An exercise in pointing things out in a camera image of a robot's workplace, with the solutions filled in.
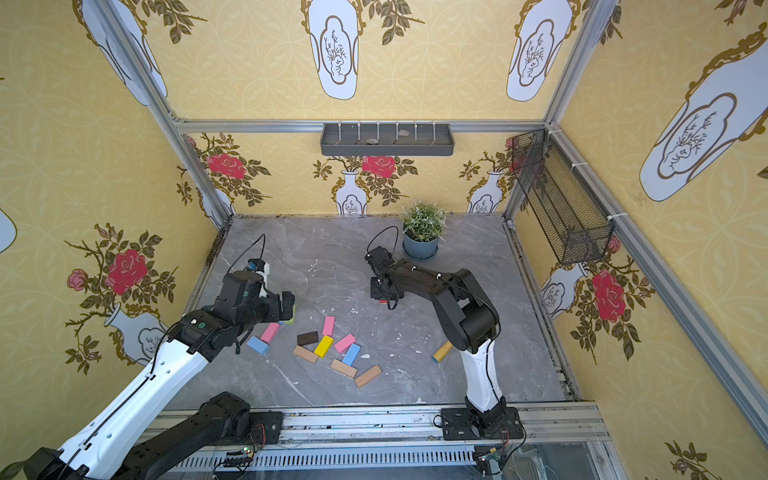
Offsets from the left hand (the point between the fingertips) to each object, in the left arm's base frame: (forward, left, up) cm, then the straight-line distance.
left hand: (282, 297), depth 78 cm
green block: (-8, -5, +4) cm, 11 cm away
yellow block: (-7, -9, -16) cm, 20 cm away
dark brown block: (-4, -3, -18) cm, 19 cm away
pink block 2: (-3, +7, -15) cm, 17 cm away
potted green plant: (+27, -40, -2) cm, 48 cm away
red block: (+8, -26, -18) cm, 33 cm away
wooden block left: (-9, -4, -17) cm, 20 cm away
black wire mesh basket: (+17, -79, +10) cm, 82 cm away
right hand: (+10, -25, -18) cm, 33 cm away
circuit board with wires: (-33, +9, -20) cm, 39 cm away
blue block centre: (-9, -17, -17) cm, 26 cm away
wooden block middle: (-13, -15, -18) cm, 27 cm away
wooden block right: (-15, -22, -17) cm, 32 cm away
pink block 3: (-6, -15, -17) cm, 24 cm away
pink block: (-1, -10, -17) cm, 19 cm away
